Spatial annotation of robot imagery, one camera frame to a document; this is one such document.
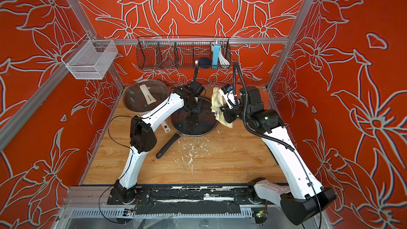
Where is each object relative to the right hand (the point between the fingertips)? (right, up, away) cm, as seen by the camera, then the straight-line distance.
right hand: (219, 106), depth 68 cm
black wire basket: (-20, +34, +32) cm, 51 cm away
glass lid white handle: (-47, +6, +31) cm, 57 cm away
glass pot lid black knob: (-8, -11, +19) cm, 23 cm away
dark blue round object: (-6, +26, +26) cm, 37 cm away
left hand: (-11, -2, +23) cm, 26 cm away
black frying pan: (-24, -20, +13) cm, 34 cm away
